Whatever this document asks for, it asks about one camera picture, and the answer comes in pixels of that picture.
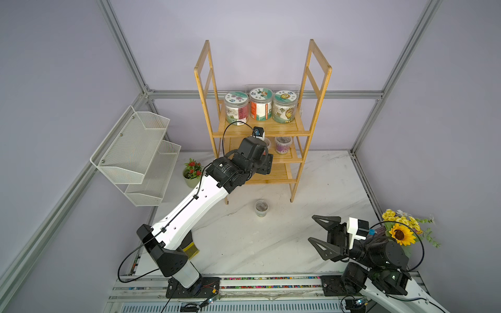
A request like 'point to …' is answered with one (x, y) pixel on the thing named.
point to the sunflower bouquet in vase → (401, 227)
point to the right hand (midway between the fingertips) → (310, 228)
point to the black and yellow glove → (188, 246)
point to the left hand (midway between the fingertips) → (258, 159)
